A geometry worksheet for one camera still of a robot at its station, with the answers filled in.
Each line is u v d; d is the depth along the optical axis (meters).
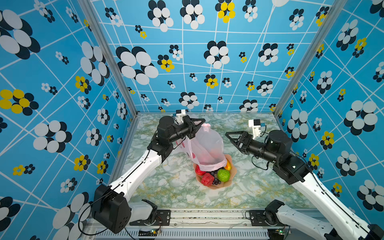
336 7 0.68
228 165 0.85
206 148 0.87
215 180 0.82
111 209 0.39
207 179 0.77
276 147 0.47
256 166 0.55
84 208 0.38
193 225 0.72
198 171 0.81
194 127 0.63
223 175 0.80
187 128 0.62
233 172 0.85
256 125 0.59
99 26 0.76
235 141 0.55
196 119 0.67
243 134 0.55
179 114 0.68
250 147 0.56
